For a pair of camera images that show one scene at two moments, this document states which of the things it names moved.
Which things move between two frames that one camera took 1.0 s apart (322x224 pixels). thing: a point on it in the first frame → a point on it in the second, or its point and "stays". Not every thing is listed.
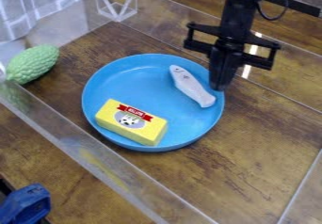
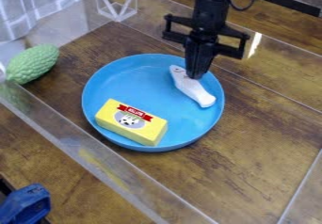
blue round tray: (139, 82) stays
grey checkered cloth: (29, 2) stays
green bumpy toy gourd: (32, 63) stays
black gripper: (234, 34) → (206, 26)
